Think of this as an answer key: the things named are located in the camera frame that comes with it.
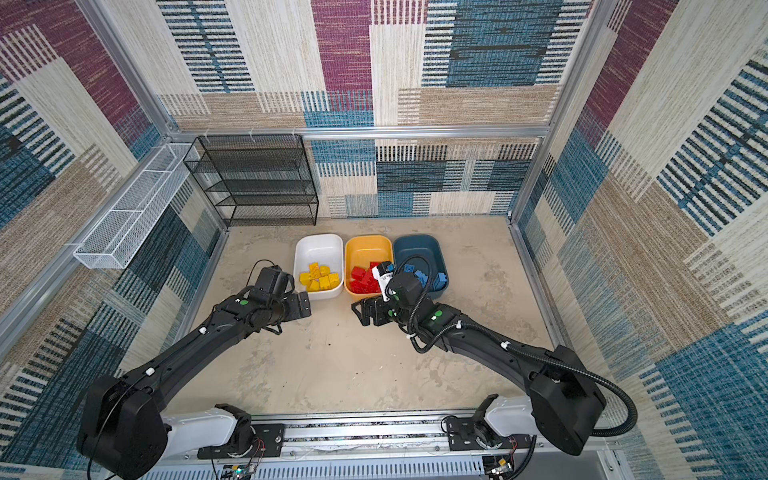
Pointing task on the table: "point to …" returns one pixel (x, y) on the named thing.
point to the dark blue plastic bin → (421, 255)
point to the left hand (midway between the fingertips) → (298, 305)
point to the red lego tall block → (358, 273)
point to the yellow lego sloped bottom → (324, 270)
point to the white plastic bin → (326, 249)
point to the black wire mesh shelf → (256, 180)
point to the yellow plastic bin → (360, 251)
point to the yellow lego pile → (324, 282)
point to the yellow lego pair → (313, 270)
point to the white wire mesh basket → (117, 236)
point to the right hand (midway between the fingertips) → (371, 306)
